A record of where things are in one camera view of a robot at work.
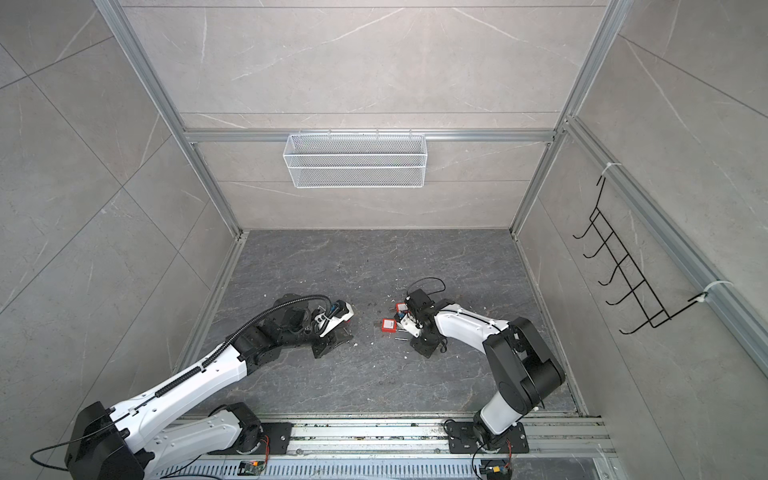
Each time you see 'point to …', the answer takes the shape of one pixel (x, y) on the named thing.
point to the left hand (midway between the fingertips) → (347, 322)
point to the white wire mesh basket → (355, 161)
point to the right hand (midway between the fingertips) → (427, 339)
